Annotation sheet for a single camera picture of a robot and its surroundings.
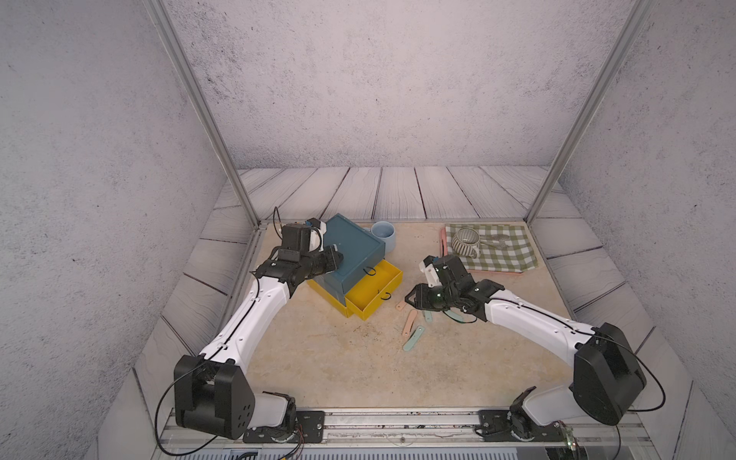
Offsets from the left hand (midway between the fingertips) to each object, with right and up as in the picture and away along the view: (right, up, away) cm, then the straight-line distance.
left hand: (347, 256), depth 81 cm
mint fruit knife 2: (+27, -14, -11) cm, 32 cm away
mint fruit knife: (+25, -20, +12) cm, 34 cm away
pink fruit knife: (+16, -17, +13) cm, 27 cm away
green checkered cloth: (+62, -1, +26) cm, 67 cm away
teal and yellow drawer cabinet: (+4, +1, +4) cm, 5 cm away
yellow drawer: (+8, -10, +1) cm, 13 cm away
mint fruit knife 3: (+21, -24, +8) cm, 33 cm away
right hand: (+18, -12, +1) cm, 22 cm away
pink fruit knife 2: (+19, -21, +10) cm, 30 cm away
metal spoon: (+57, +4, +32) cm, 65 cm away
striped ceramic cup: (+43, +4, +29) cm, 52 cm away
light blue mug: (+12, +8, +30) cm, 33 cm away
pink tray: (+33, +1, +27) cm, 43 cm away
